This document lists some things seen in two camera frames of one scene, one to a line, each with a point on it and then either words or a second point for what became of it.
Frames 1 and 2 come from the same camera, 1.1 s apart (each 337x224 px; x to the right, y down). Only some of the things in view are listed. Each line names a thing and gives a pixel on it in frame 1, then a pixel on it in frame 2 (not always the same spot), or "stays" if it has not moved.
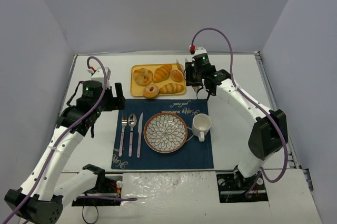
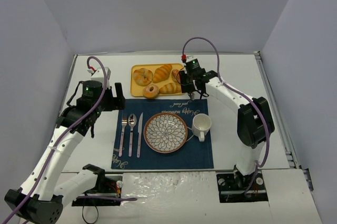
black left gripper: x=116 y=100 stays
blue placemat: x=131 y=151 stays
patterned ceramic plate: x=165 y=133 stays
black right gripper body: x=188 y=74 to x=188 y=87
